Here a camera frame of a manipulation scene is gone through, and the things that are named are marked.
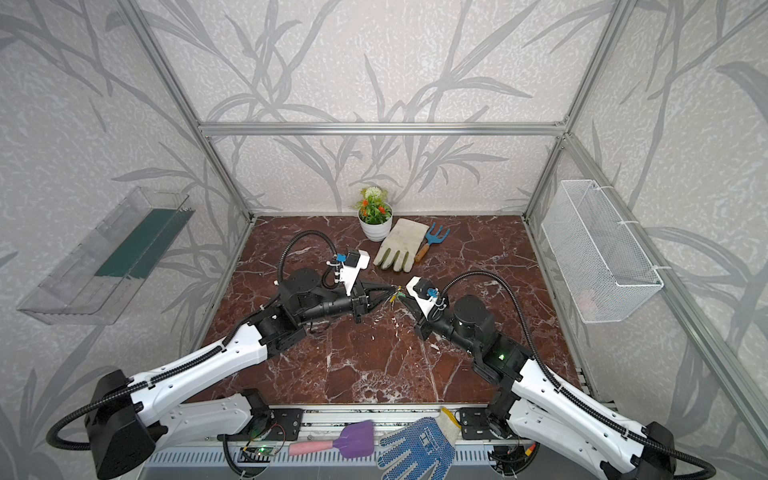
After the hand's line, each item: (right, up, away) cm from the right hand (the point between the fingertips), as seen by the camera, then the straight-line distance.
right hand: (405, 286), depth 69 cm
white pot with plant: (-10, +20, +33) cm, 40 cm away
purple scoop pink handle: (-12, -38, +3) cm, 40 cm away
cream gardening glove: (0, +10, +43) cm, 44 cm away
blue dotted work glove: (+6, -38, +2) cm, 38 cm away
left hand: (-2, +1, -5) cm, 5 cm away
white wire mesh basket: (+42, +5, -7) cm, 43 cm away
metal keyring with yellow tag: (-3, -2, -4) cm, 6 cm away
